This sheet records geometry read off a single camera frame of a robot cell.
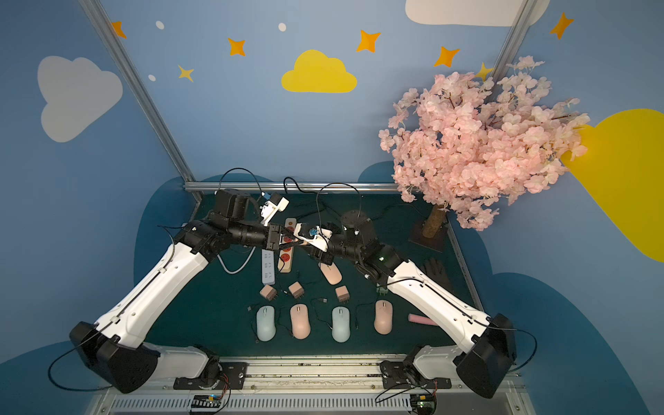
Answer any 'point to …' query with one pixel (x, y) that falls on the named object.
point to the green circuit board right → (423, 404)
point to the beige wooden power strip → (285, 261)
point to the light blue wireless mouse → (341, 324)
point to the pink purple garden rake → (421, 319)
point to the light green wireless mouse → (265, 321)
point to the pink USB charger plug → (342, 294)
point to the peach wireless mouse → (331, 272)
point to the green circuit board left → (207, 401)
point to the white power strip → (268, 276)
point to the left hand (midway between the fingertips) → (300, 237)
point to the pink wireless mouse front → (300, 322)
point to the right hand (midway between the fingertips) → (309, 230)
